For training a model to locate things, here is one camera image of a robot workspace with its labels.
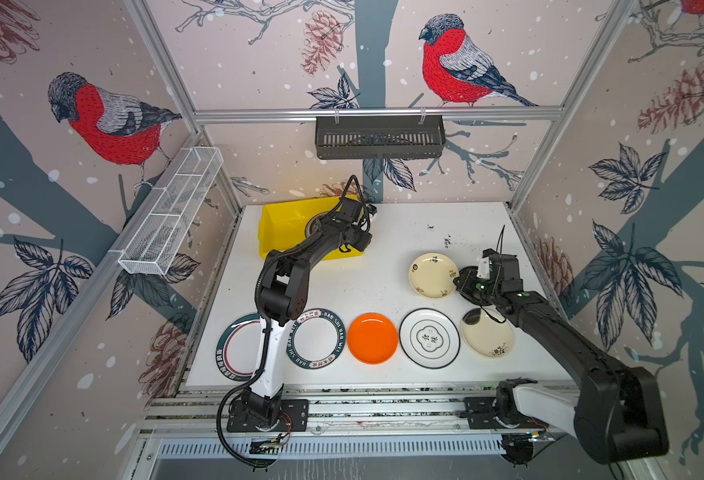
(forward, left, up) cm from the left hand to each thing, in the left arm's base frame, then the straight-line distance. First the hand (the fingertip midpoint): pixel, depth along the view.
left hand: (364, 236), depth 100 cm
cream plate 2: (-33, -36, -8) cm, 49 cm away
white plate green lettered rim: (-32, +15, -9) cm, 36 cm away
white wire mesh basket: (-4, +53, +21) cm, 57 cm away
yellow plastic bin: (+13, +31, -8) cm, 35 cm away
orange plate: (-31, -2, -12) cm, 33 cm away
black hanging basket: (+29, -6, +20) cm, 36 cm away
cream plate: (-17, -21, +1) cm, 26 cm away
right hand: (-19, -26, +2) cm, 33 cm away
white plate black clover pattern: (-33, -19, -8) cm, 38 cm away
